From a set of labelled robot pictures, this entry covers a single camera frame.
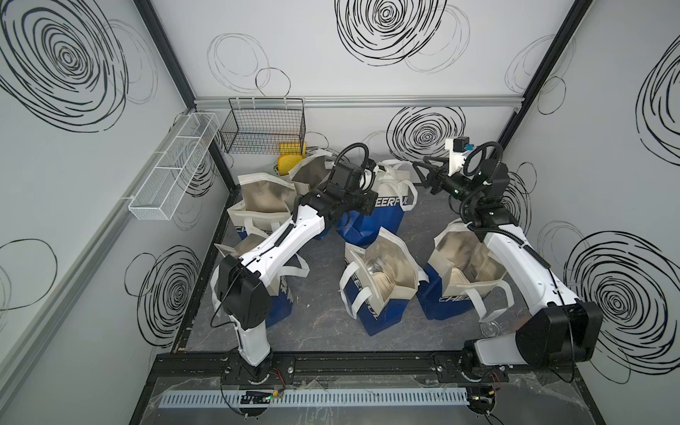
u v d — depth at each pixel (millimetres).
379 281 817
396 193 790
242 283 439
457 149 607
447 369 735
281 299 720
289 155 999
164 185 738
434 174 634
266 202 905
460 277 833
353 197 656
